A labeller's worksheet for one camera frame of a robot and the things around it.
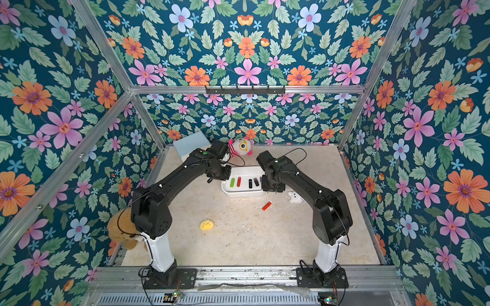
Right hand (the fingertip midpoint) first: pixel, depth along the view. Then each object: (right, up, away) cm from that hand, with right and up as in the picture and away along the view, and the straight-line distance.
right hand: (270, 187), depth 87 cm
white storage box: (-13, +1, +15) cm, 20 cm away
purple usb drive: (-4, +2, +17) cm, 18 cm away
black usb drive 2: (-10, 0, +14) cm, 17 cm away
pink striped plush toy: (-16, +21, +23) cm, 35 cm away
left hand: (-19, +6, +2) cm, 20 cm away
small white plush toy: (+12, -6, +6) cm, 15 cm away
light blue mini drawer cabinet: (-46, +20, +13) cm, 52 cm away
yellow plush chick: (-29, -17, -1) cm, 34 cm away
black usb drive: (-7, +1, +15) cm, 16 cm away
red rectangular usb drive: (-1, -10, +6) cm, 12 cm away
